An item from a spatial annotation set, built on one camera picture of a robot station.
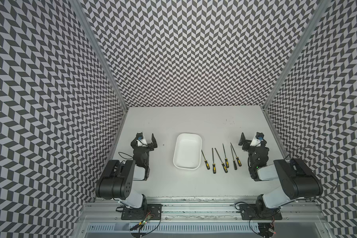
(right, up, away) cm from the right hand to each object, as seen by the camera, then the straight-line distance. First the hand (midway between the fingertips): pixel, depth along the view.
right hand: (249, 135), depth 89 cm
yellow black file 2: (-22, -19, -3) cm, 29 cm away
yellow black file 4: (-14, -17, 0) cm, 22 cm away
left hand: (-64, 0, +1) cm, 64 cm away
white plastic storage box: (-38, -13, +5) cm, 40 cm away
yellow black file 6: (-7, -15, +2) cm, 16 cm away
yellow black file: (-26, -16, 0) cm, 31 cm away
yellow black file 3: (-16, -18, 0) cm, 24 cm away
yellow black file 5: (-9, -16, 0) cm, 18 cm away
